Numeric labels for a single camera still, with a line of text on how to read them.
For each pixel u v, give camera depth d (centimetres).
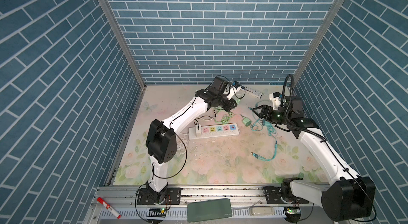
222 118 102
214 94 65
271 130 96
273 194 74
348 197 39
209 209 71
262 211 67
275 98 73
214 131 94
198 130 87
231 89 75
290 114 61
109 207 69
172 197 74
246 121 99
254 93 116
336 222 68
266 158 86
